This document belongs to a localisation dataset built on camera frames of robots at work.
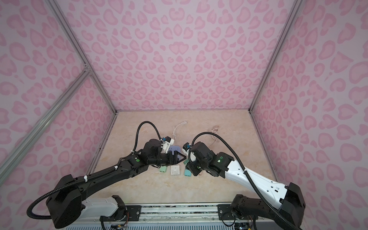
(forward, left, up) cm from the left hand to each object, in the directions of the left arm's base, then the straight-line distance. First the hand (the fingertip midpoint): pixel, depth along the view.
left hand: (185, 161), depth 73 cm
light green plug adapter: (+2, +14, -16) cm, 21 cm away
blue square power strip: (+3, +5, +8) cm, 10 cm away
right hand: (-1, -2, -1) cm, 2 cm away
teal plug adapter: (0, -1, -16) cm, 16 cm away
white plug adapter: (+1, +7, -15) cm, 17 cm away
